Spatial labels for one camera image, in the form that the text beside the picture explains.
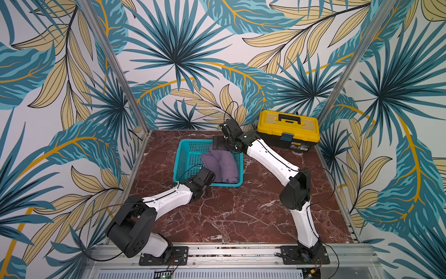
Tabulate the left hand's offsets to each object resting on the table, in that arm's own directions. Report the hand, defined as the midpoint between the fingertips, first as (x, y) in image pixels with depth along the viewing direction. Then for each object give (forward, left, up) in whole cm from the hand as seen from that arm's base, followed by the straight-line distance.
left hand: (200, 179), depth 90 cm
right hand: (+13, -10, +14) cm, 21 cm away
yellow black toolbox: (+28, -48, +9) cm, 57 cm away
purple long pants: (+6, -12, +5) cm, 14 cm away
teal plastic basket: (+14, +9, -3) cm, 16 cm away
